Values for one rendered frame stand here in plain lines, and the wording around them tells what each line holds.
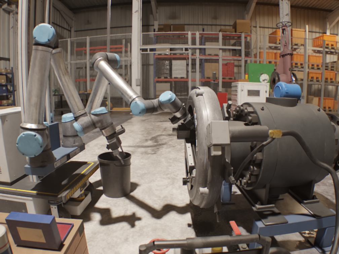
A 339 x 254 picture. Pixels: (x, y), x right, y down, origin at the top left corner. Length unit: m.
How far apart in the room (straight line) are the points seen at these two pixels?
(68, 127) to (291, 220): 1.72
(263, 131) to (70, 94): 1.11
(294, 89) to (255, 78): 6.82
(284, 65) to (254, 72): 2.95
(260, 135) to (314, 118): 0.54
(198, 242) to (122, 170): 1.43
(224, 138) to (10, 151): 1.44
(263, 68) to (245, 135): 7.76
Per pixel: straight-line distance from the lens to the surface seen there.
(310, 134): 1.41
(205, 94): 1.20
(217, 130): 0.96
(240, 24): 13.55
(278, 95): 1.79
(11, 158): 1.79
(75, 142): 1.91
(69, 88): 1.43
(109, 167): 1.95
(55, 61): 1.44
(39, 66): 1.30
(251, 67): 8.58
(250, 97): 5.19
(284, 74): 5.69
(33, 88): 1.30
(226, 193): 1.97
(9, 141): 1.76
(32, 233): 0.80
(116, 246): 1.52
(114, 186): 2.02
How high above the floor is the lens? 0.97
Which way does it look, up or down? 10 degrees down
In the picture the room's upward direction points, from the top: straight up
